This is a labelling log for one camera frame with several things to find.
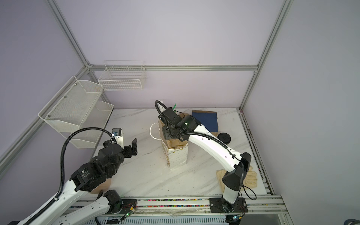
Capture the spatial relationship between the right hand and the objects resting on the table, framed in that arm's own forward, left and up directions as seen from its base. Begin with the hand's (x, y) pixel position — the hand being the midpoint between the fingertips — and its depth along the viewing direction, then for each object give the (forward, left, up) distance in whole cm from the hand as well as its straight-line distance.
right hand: (168, 131), depth 73 cm
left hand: (-7, +21, +1) cm, 22 cm away
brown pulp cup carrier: (-5, -3, -5) cm, 7 cm away
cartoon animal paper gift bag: (-9, -4, -5) cm, 11 cm away
